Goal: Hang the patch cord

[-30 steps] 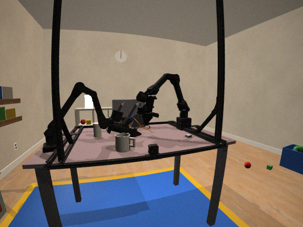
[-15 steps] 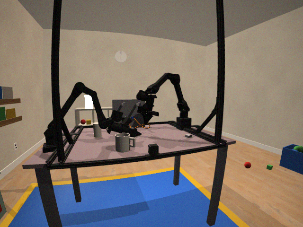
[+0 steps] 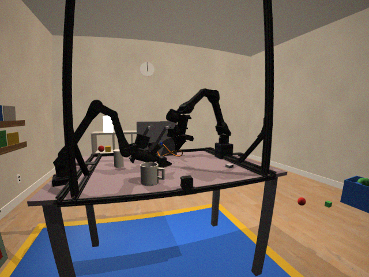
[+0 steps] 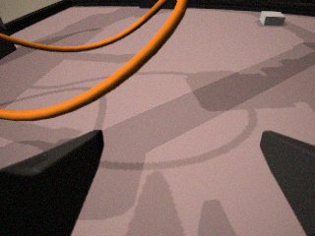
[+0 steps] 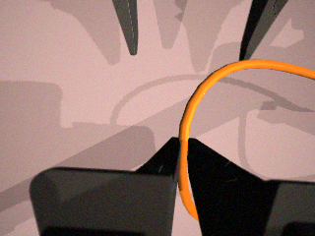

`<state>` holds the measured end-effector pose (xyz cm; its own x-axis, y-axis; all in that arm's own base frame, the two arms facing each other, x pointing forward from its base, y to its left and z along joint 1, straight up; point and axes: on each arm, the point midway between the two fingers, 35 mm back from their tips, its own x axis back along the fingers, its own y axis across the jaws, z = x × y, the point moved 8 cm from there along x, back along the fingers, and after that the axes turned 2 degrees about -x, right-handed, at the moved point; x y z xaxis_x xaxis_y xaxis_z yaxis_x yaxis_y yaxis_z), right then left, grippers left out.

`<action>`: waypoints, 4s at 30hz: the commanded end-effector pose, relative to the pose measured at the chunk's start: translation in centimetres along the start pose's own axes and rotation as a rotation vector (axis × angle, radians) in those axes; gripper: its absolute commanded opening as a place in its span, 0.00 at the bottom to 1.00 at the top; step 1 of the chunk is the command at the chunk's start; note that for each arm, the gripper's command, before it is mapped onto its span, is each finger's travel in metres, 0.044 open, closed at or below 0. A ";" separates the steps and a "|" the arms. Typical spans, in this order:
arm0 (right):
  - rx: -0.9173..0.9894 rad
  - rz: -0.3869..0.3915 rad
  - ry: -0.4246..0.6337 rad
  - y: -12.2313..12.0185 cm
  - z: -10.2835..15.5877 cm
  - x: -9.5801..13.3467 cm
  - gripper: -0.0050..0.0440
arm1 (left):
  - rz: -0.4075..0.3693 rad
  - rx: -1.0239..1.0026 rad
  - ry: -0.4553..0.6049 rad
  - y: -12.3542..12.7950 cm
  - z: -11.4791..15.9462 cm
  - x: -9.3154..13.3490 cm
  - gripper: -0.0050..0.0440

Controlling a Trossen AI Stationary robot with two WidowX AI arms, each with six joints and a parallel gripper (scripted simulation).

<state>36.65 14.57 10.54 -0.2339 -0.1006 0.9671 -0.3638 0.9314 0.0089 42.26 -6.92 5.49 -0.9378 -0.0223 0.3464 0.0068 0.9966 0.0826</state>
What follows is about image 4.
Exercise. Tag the orange patch cord with blue plug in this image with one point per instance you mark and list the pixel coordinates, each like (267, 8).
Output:
(113, 82)

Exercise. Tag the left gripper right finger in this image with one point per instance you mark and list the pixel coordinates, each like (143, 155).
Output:
(292, 163)

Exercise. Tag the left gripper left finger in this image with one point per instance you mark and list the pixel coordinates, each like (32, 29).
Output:
(43, 195)

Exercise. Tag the small white block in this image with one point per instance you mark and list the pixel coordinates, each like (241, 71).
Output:
(272, 18)

